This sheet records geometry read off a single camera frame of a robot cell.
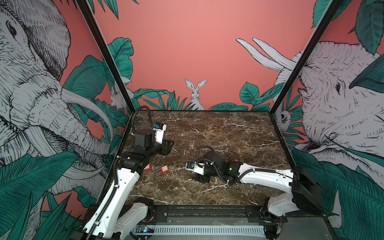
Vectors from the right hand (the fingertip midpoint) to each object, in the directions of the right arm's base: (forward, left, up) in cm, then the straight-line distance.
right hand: (191, 170), depth 76 cm
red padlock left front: (+5, +17, -11) cm, 21 cm away
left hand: (+11, +11, +13) cm, 20 cm away
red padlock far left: (+6, +27, -11) cm, 29 cm away
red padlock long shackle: (+12, -27, -12) cm, 32 cm away
